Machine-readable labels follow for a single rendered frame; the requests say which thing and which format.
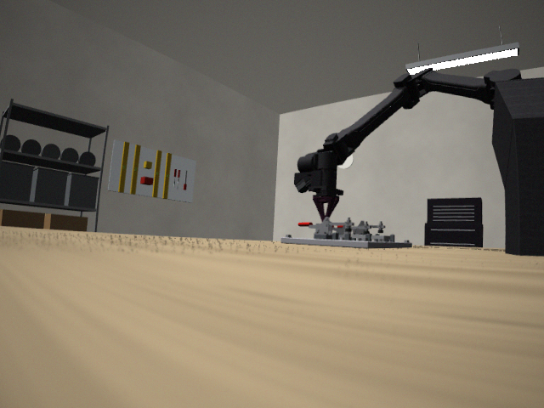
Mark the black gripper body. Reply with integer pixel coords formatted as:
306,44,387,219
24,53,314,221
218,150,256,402
309,169,343,198

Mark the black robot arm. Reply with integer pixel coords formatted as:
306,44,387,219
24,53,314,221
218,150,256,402
294,67,522,193

